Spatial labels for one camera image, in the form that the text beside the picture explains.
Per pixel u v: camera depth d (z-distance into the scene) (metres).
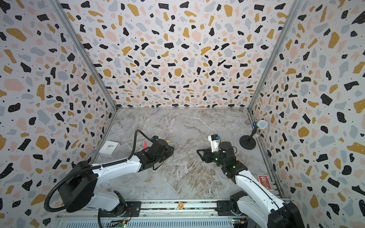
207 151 0.71
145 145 0.69
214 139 0.73
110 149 0.92
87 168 0.44
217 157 0.70
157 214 0.73
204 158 0.73
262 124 0.78
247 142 1.00
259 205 0.43
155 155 0.65
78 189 0.42
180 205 0.75
